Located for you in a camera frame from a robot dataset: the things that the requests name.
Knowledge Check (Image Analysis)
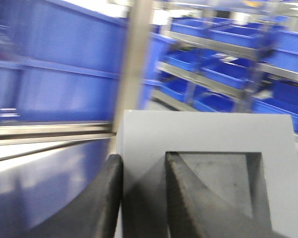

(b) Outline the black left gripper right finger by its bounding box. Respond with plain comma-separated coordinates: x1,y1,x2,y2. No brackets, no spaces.
164,151,291,238

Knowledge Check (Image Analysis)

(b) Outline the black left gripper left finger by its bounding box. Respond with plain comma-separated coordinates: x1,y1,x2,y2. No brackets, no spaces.
24,153,124,238

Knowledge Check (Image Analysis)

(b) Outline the grey block with square hole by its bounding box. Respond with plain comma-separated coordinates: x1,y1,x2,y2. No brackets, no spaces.
115,110,298,238

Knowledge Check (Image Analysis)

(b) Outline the large empty blue bin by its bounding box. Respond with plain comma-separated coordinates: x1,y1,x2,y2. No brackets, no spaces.
0,0,177,123

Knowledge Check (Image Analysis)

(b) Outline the row of blue bins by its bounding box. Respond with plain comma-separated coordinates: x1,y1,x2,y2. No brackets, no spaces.
253,27,298,136
161,17,266,112

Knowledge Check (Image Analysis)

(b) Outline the steel rack on castors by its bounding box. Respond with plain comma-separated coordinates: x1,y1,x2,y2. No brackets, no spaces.
250,0,298,147
152,0,276,114

